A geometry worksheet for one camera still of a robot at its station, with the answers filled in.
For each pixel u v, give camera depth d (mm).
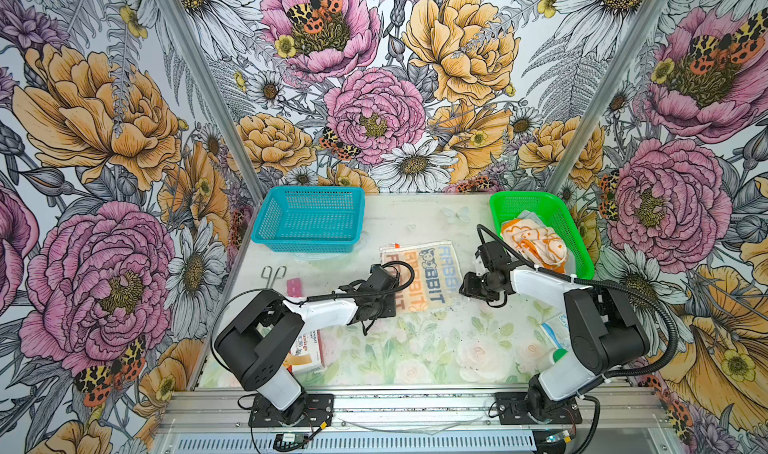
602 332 464
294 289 938
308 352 797
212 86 897
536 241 996
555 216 1084
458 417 745
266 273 994
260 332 509
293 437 703
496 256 761
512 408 740
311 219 1154
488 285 799
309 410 733
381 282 717
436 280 967
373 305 714
